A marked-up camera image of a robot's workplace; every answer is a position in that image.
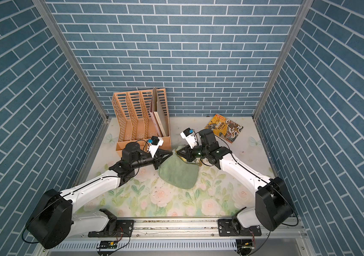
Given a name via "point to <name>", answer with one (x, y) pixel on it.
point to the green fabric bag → (178, 172)
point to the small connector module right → (245, 243)
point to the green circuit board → (111, 244)
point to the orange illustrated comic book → (224, 128)
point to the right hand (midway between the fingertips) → (180, 152)
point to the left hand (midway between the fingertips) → (174, 155)
